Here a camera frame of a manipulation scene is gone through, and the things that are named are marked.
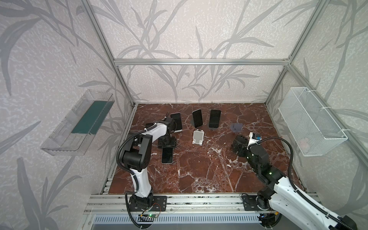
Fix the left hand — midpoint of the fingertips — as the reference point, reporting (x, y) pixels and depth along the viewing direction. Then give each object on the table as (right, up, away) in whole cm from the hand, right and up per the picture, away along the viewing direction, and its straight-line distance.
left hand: (171, 142), depth 96 cm
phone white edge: (-2, -7, -4) cm, 9 cm away
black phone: (+18, +17, +6) cm, 26 cm away
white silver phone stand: (+18, +4, -2) cm, 19 cm away
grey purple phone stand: (+48, +9, +9) cm, 49 cm away
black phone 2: (+30, +16, +1) cm, 34 cm away
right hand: (+42, +6, -14) cm, 45 cm away
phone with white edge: (+4, +17, 0) cm, 17 cm away
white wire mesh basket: (+69, +12, -33) cm, 77 cm away
